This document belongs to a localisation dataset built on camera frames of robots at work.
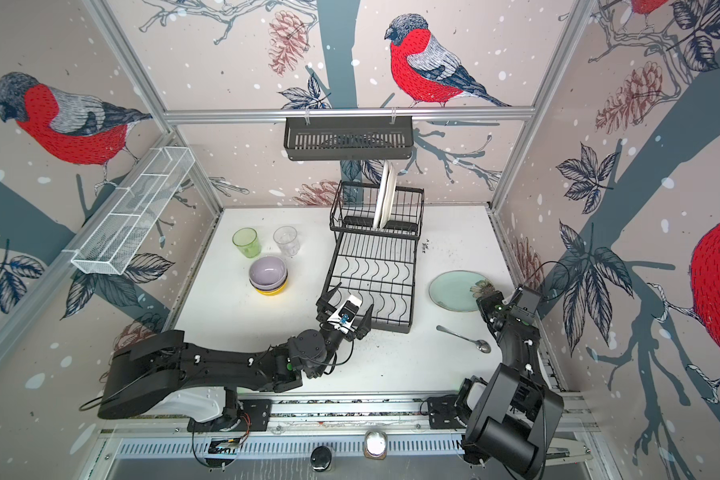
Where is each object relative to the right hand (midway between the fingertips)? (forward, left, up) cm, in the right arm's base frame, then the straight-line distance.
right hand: (480, 298), depth 86 cm
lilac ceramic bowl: (+7, +66, 0) cm, 67 cm away
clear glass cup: (+24, +65, -1) cm, 69 cm away
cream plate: (+15, +27, +27) cm, 41 cm away
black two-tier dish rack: (+11, +30, +18) cm, 37 cm away
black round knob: (-40, +41, +4) cm, 57 cm away
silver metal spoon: (-11, -1, -9) cm, 14 cm away
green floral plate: (+6, +7, -5) cm, 10 cm away
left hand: (-9, +36, +15) cm, 40 cm away
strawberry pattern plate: (+12, +29, +29) cm, 43 cm away
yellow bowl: (0, +62, 0) cm, 62 cm away
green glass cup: (+19, +77, +3) cm, 79 cm away
